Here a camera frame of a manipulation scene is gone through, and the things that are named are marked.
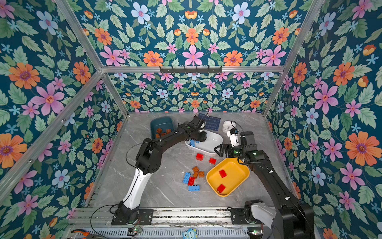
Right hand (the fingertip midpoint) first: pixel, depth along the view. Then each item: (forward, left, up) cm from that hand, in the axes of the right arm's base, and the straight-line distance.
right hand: (221, 147), depth 80 cm
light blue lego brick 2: (+13, +18, -14) cm, 26 cm away
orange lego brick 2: (+21, +39, -15) cm, 47 cm away
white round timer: (+27, -8, -13) cm, 32 cm away
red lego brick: (+3, +12, -15) cm, 20 cm away
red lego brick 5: (-7, -2, -17) cm, 19 cm away
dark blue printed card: (+31, +3, -15) cm, 35 cm away
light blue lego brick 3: (-10, +20, -16) cm, 28 cm away
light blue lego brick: (-16, +15, -16) cm, 27 cm away
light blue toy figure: (-37, +17, -16) cm, 43 cm away
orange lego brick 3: (+19, +42, -14) cm, 49 cm away
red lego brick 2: (+1, +4, -17) cm, 18 cm away
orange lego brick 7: (-9, +15, -16) cm, 23 cm away
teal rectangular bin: (+32, +40, -15) cm, 53 cm away
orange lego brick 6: (-8, +11, -16) cm, 21 cm away
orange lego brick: (+25, +42, -15) cm, 51 cm away
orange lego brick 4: (+24, +35, -15) cm, 45 cm away
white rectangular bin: (+9, +7, -13) cm, 17 cm away
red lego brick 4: (-16, 0, -17) cm, 23 cm away
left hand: (+16, +7, -9) cm, 20 cm away
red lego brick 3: (-13, +17, -16) cm, 26 cm away
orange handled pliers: (-36, +66, -16) cm, 77 cm away
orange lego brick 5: (-5, +15, -16) cm, 22 cm away
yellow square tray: (-9, -4, -17) cm, 20 cm away
